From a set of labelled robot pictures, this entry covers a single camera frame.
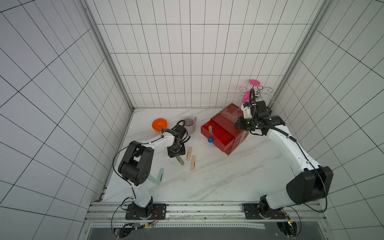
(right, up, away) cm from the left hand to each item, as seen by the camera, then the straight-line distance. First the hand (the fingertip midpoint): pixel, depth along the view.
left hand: (178, 156), depth 91 cm
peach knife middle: (+7, +1, +3) cm, 8 cm away
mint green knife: (-10, -10, -7) cm, 15 cm away
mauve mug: (+7, +20, +12) cm, 24 cm away
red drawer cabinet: (+30, +24, -5) cm, 38 cm away
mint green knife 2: (-14, -11, -7) cm, 19 cm away
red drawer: (+21, +16, -5) cm, 27 cm away
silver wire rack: (+51, +41, -3) cm, 65 cm away
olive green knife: (+2, -2, 0) cm, 3 cm away
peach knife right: (+10, -4, -1) cm, 10 cm away
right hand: (+35, +22, -8) cm, 42 cm away
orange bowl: (-16, +21, +15) cm, 30 cm away
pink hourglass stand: (+49, +42, +15) cm, 66 cm away
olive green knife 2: (+20, +17, -4) cm, 27 cm away
